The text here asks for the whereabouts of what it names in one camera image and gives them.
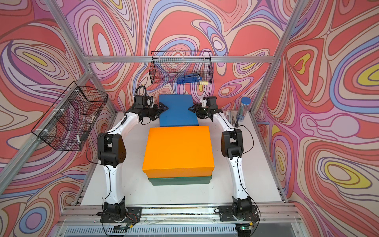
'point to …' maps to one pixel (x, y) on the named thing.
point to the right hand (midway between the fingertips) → (190, 113)
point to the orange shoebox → (178, 152)
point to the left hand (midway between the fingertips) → (167, 110)
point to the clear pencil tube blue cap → (245, 102)
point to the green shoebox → (160, 181)
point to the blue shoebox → (177, 114)
